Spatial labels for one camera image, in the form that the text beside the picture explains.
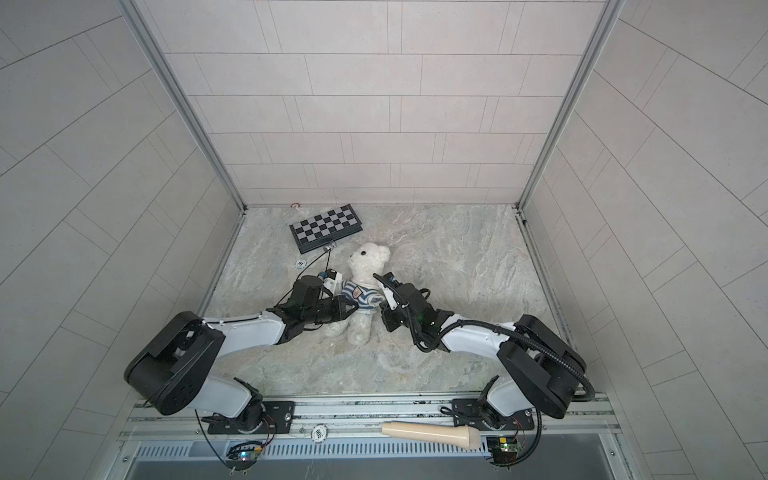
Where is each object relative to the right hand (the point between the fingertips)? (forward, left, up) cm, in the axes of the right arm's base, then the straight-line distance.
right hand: (379, 308), depth 85 cm
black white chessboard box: (+32, +19, 0) cm, 37 cm away
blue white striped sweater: (+2, +4, +4) cm, 6 cm away
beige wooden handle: (-31, -17, -2) cm, 36 cm away
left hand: (+2, +4, 0) cm, 4 cm away
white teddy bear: (+12, +3, +5) cm, 14 cm away
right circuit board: (-34, -28, -7) cm, 44 cm away
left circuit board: (-32, +30, -2) cm, 44 cm away
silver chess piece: (+25, +17, -1) cm, 30 cm away
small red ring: (+50, +34, -3) cm, 60 cm away
